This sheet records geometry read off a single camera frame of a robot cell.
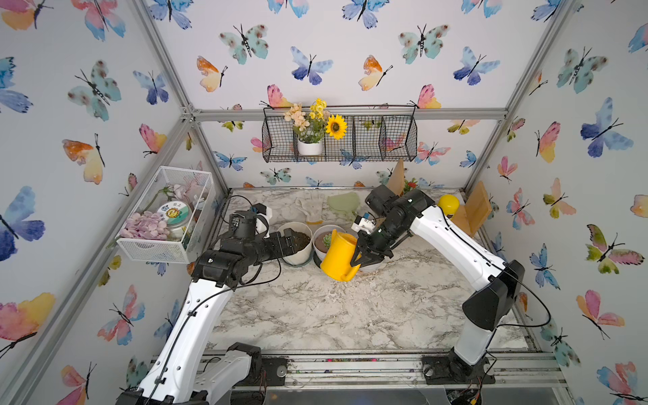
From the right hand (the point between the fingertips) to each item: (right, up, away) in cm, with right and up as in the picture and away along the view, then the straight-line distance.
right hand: (355, 262), depth 69 cm
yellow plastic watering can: (-5, 0, +4) cm, 6 cm away
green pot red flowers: (+21, +23, +21) cm, 38 cm away
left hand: (-18, +6, +2) cm, 19 cm away
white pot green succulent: (-10, +4, +22) cm, 24 cm away
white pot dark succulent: (-17, +4, +25) cm, 31 cm away
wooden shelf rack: (+48, +13, +32) cm, 59 cm away
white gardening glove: (-16, +18, +46) cm, 52 cm away
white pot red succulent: (+9, -7, +23) cm, 26 cm away
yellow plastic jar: (+36, +17, +23) cm, 45 cm away
